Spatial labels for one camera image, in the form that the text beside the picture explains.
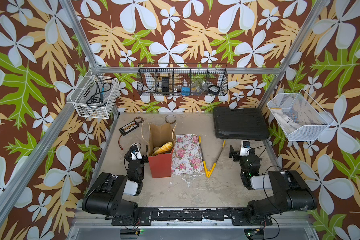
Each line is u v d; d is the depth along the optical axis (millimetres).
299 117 807
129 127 1088
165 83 978
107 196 438
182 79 985
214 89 958
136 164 682
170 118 1189
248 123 1043
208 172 866
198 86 977
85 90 786
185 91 948
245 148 766
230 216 750
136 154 731
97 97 776
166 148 785
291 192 446
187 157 958
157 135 845
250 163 685
